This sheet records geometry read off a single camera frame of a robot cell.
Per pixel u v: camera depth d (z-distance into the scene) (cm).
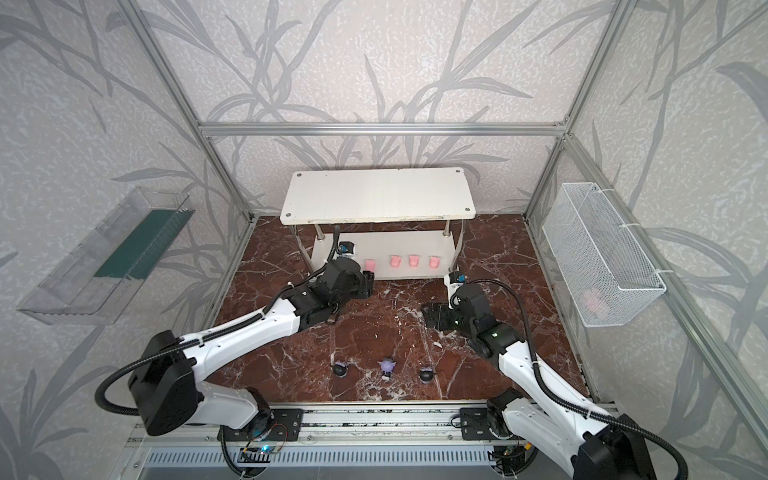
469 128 185
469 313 60
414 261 98
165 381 41
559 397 45
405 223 75
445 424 75
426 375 79
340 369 79
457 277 72
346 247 71
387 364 81
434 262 96
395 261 97
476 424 74
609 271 61
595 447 39
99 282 63
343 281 61
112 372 39
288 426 73
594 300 73
